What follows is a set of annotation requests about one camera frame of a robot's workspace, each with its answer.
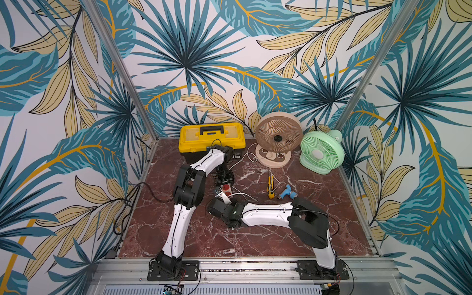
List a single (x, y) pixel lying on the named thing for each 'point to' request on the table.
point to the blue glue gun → (291, 194)
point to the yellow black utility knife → (270, 187)
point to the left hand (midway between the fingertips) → (228, 189)
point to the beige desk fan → (278, 134)
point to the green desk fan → (322, 151)
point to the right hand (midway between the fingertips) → (226, 203)
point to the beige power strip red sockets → (227, 188)
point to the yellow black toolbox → (195, 139)
